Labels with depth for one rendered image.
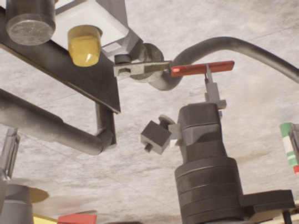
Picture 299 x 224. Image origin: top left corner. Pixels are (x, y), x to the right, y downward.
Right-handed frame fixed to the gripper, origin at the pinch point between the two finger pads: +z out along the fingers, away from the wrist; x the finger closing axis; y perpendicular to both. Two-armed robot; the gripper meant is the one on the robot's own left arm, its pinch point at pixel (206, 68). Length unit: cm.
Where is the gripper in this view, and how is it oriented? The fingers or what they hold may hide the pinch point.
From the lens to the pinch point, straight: 62.8
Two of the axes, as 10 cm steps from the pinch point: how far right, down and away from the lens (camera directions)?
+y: -9.9, 1.2, -0.7
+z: -1.4, -9.1, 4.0
